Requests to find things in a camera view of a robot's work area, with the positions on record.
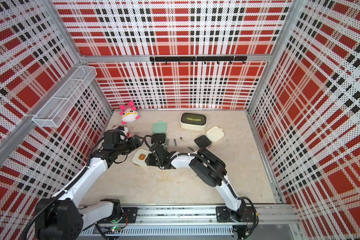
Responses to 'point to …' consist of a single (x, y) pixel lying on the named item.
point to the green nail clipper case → (160, 127)
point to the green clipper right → (191, 148)
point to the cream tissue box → (193, 121)
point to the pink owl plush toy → (129, 114)
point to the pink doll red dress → (126, 129)
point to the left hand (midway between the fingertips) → (143, 141)
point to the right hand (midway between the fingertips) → (149, 160)
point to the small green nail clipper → (175, 142)
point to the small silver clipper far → (184, 140)
